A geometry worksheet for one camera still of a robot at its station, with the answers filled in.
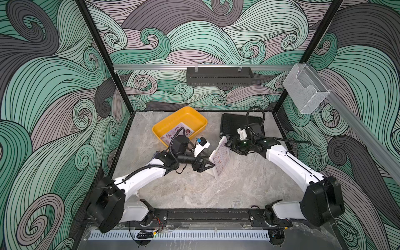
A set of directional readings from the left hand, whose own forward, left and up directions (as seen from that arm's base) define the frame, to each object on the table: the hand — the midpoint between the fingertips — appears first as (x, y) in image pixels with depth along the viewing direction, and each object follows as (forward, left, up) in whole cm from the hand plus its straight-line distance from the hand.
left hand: (210, 159), depth 74 cm
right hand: (+9, -9, -3) cm, 13 cm away
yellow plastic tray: (+45, +15, -18) cm, 51 cm away
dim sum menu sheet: (+4, -7, -8) cm, 12 cm away
